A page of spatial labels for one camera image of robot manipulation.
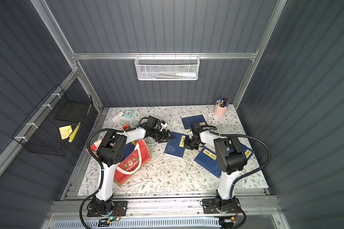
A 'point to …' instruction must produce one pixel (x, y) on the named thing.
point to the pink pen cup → (220, 109)
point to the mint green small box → (128, 113)
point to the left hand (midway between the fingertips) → (175, 141)
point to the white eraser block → (117, 117)
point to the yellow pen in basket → (74, 132)
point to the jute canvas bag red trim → (139, 154)
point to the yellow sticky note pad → (65, 131)
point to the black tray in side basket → (73, 111)
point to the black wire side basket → (52, 130)
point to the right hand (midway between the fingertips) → (185, 146)
